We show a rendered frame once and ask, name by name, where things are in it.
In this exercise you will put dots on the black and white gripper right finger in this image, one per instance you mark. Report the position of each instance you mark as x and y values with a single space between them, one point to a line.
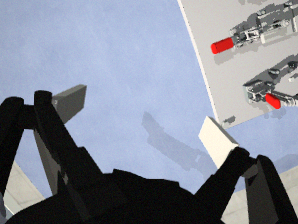
267 199

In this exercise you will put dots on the grey fixture plate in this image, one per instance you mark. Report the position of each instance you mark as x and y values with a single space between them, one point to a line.
208 21

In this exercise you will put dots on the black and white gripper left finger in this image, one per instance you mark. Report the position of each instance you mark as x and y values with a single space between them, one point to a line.
97 199

